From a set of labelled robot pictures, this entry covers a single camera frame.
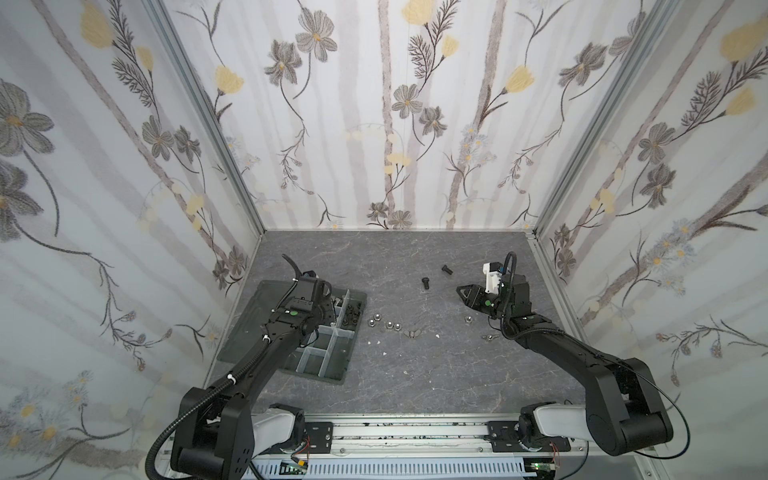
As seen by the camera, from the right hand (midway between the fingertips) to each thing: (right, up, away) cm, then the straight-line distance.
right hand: (456, 283), depth 86 cm
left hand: (-39, -5, +1) cm, 40 cm away
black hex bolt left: (-7, -1, +18) cm, 19 cm away
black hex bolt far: (+2, +3, +22) cm, 22 cm away
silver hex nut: (+6, -13, +9) cm, 17 cm away
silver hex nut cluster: (-20, -14, +7) cm, 25 cm away
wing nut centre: (-13, -16, +6) cm, 21 cm away
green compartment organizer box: (-37, -21, -4) cm, 43 cm away
